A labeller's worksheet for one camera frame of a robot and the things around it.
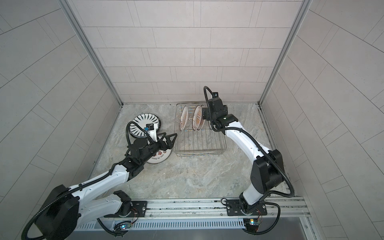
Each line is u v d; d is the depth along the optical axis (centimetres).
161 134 78
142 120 103
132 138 96
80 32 79
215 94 71
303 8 71
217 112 62
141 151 59
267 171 43
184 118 102
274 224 65
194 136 96
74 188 43
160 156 88
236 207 71
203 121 77
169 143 68
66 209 39
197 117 99
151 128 67
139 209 70
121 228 64
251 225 68
